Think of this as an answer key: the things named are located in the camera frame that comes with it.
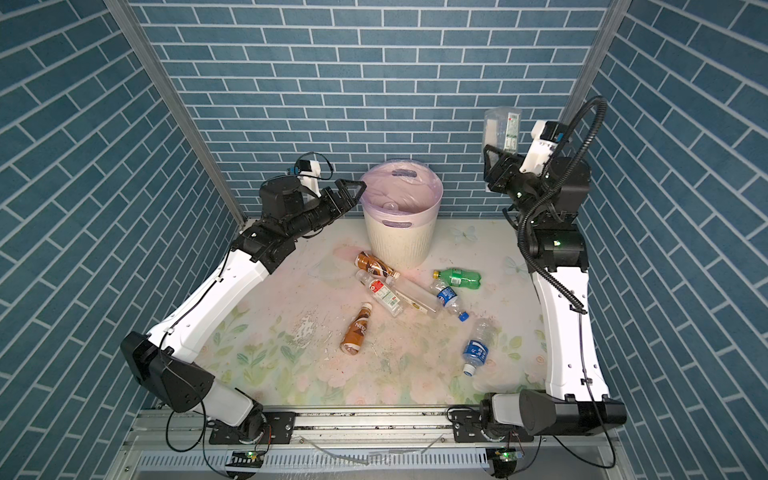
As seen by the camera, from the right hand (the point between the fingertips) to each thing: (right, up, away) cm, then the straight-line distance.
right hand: (488, 145), depth 59 cm
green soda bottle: (+2, -31, +40) cm, 51 cm away
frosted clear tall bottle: (-13, -36, +35) cm, 52 cm away
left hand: (-27, -8, +10) cm, 30 cm away
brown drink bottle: (-29, -26, +43) cm, 58 cm away
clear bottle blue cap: (-2, -37, +34) cm, 50 cm away
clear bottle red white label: (-24, -35, +35) cm, 55 cm away
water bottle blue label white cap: (+4, -49, +22) cm, 54 cm away
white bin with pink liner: (-17, -4, +49) cm, 52 cm away
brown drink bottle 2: (-30, -45, +27) cm, 61 cm away
